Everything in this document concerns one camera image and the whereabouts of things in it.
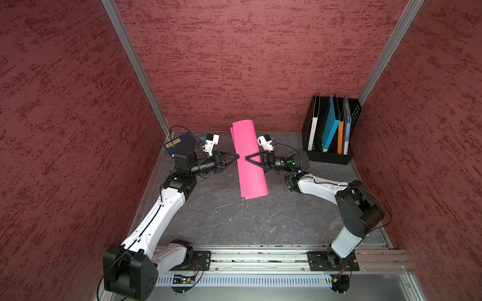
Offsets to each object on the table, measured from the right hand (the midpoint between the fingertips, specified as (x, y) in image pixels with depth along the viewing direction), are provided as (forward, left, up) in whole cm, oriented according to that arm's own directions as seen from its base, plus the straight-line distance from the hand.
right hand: (245, 165), depth 67 cm
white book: (+27, -34, -6) cm, 44 cm away
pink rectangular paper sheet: (-4, -2, -3) cm, 6 cm away
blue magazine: (+23, -51, -13) cm, 58 cm away
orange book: (+24, -48, -13) cm, 55 cm away
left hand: (+1, +3, +1) cm, 3 cm away
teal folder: (+26, -42, -7) cm, 50 cm away
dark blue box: (+39, +41, -31) cm, 65 cm away
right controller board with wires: (-35, -35, -29) cm, 57 cm away
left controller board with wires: (-33, +27, -34) cm, 54 cm away
